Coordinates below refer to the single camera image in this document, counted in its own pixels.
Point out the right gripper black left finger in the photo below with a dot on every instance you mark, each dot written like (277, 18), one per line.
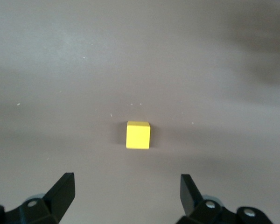
(60, 193)

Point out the yellow wooden block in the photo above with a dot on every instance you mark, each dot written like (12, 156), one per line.
(138, 135)

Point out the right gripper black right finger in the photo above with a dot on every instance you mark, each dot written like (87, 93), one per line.
(189, 193)

